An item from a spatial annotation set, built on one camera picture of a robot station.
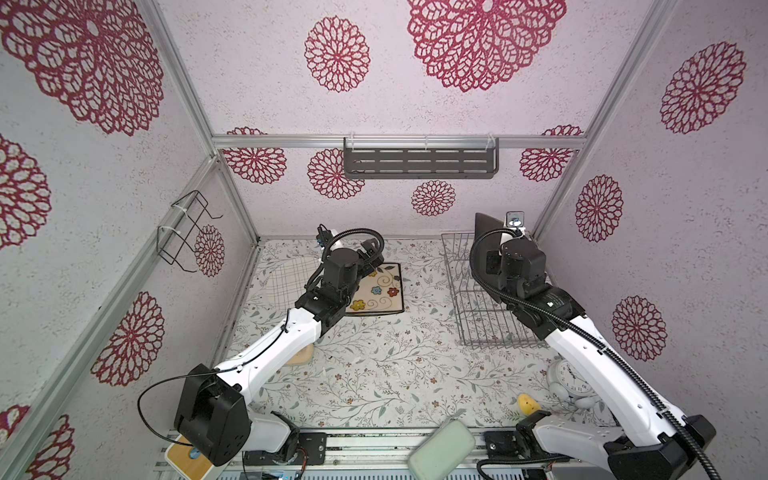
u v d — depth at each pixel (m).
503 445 0.74
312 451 0.74
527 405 0.79
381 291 1.01
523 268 0.50
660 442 0.38
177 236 0.75
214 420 0.40
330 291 0.59
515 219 0.57
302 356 0.87
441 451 0.73
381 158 0.94
